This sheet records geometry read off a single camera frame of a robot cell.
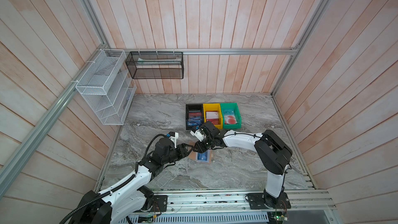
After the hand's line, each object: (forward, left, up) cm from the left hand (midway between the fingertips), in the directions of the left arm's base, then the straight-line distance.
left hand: (191, 152), depth 80 cm
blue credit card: (+1, -7, -9) cm, 12 cm away
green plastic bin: (+37, -23, -6) cm, 43 cm away
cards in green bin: (+29, -26, -8) cm, 40 cm away
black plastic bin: (+32, -1, -2) cm, 32 cm away
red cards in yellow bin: (+30, -14, -9) cm, 34 cm away
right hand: (+6, -2, -8) cm, 10 cm away
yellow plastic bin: (+34, -14, -3) cm, 37 cm away
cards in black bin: (+28, -1, -8) cm, 29 cm away
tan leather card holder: (+2, 0, -9) cm, 9 cm away
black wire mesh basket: (+56, +25, +15) cm, 63 cm away
